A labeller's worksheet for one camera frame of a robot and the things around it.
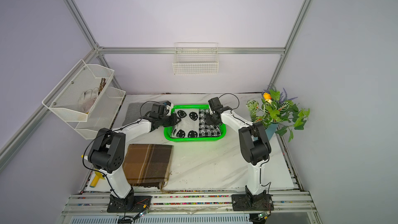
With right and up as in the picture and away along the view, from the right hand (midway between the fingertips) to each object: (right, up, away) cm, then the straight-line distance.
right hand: (211, 121), depth 99 cm
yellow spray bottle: (-61, -27, -18) cm, 70 cm away
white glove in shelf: (-65, +13, -21) cm, 70 cm away
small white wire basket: (-10, +40, -4) cm, 41 cm away
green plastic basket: (-27, -5, -8) cm, 29 cm away
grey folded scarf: (-54, +7, +9) cm, 55 cm away
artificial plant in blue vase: (+28, +8, -30) cm, 41 cm away
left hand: (-20, +1, -3) cm, 20 cm away
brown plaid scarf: (-36, -23, -15) cm, 46 cm away
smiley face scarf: (-11, -1, -3) cm, 12 cm away
